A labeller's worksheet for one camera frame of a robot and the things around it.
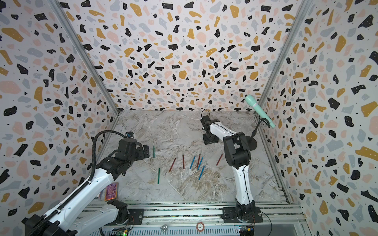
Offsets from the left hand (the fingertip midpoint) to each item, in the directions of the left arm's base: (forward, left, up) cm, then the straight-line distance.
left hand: (144, 148), depth 81 cm
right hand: (+14, -40, -16) cm, 46 cm away
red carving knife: (0, -21, -17) cm, 27 cm away
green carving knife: (-9, -6, -16) cm, 20 cm away
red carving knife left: (-2, -14, -16) cm, 21 cm away
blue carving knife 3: (-7, -32, -17) cm, 37 cm away
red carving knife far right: (+1, -44, -17) cm, 47 cm away
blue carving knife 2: (-2, -31, -16) cm, 35 cm away
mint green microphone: (+18, -59, +18) cm, 64 cm away
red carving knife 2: (+1, -30, -17) cm, 34 cm away
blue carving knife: (0, -27, -17) cm, 32 cm away
